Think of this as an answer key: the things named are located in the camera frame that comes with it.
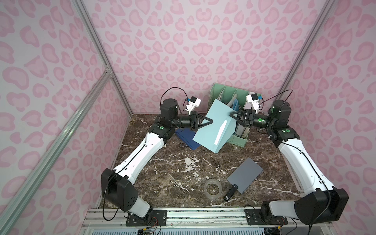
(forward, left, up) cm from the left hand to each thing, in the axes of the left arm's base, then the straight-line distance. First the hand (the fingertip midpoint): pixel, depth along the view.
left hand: (212, 122), depth 62 cm
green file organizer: (+31, -19, -15) cm, 39 cm away
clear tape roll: (-12, -6, -39) cm, 42 cm away
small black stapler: (-18, -12, -37) cm, 43 cm away
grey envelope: (-8, -22, -41) cm, 47 cm away
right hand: (+4, -8, -1) cm, 9 cm away
